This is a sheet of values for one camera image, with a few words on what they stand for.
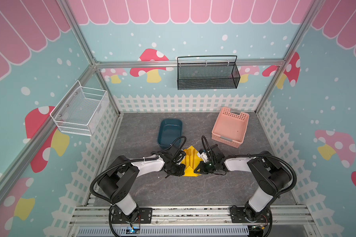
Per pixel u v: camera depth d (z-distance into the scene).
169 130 1.15
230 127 1.13
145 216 0.74
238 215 0.74
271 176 0.48
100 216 0.76
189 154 0.97
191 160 0.94
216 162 0.74
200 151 0.89
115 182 0.46
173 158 0.73
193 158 0.94
